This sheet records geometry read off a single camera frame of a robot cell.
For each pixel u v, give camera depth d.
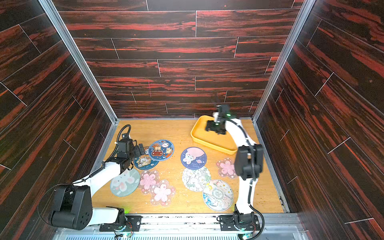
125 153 0.68
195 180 0.89
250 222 0.68
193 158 0.98
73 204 0.85
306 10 0.67
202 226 0.74
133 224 0.73
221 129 0.82
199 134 1.14
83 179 0.48
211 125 0.88
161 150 1.02
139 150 0.82
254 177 0.44
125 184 0.87
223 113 0.77
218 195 0.82
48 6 0.66
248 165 0.53
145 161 0.96
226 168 0.93
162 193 0.83
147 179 0.89
